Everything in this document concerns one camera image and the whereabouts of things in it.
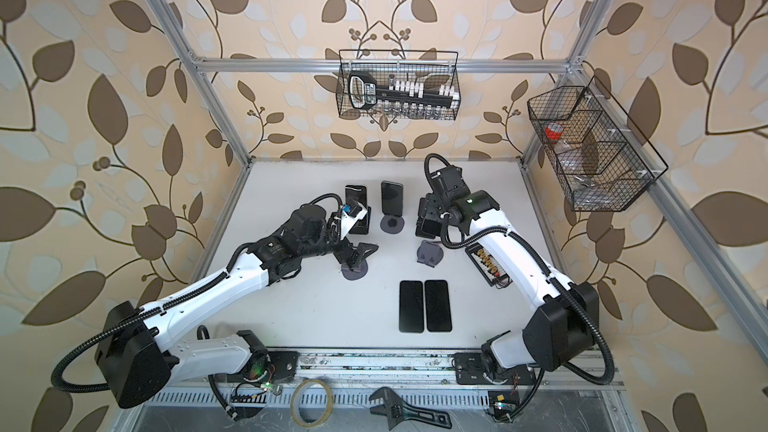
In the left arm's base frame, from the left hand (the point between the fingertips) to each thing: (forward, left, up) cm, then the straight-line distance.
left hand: (369, 232), depth 75 cm
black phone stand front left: (-3, +5, -19) cm, 20 cm away
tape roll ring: (-35, +15, -17) cm, 42 cm away
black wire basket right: (+21, -62, +8) cm, 66 cm away
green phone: (+29, -5, -23) cm, 37 cm away
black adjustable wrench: (-36, -8, -20) cm, 42 cm away
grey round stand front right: (+3, -17, -17) cm, 24 cm away
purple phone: (+17, -18, -24) cm, 34 cm away
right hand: (+8, -18, -2) cm, 20 cm away
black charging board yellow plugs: (+1, -36, -20) cm, 41 cm away
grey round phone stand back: (+16, -5, -21) cm, 27 cm away
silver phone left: (+24, +8, -14) cm, 29 cm away
